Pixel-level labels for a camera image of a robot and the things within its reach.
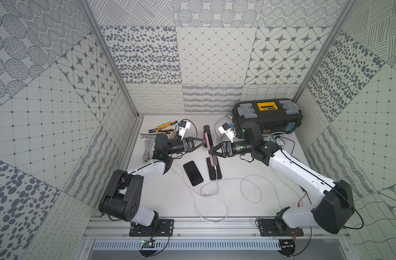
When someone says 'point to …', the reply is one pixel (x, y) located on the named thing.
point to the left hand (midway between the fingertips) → (201, 138)
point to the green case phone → (211, 170)
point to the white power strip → (269, 138)
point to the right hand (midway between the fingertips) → (213, 152)
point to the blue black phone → (193, 173)
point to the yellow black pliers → (159, 129)
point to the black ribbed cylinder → (206, 129)
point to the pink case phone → (210, 145)
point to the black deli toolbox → (274, 116)
